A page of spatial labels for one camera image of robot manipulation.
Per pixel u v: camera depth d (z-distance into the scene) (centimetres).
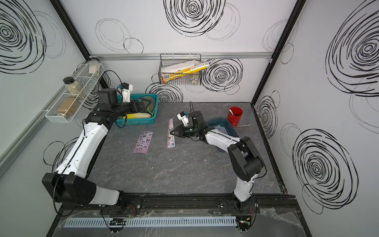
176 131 80
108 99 55
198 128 71
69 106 67
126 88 66
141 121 102
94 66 87
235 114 102
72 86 71
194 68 84
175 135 80
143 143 96
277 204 77
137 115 102
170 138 82
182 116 81
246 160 48
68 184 39
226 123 103
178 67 89
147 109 69
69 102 68
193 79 87
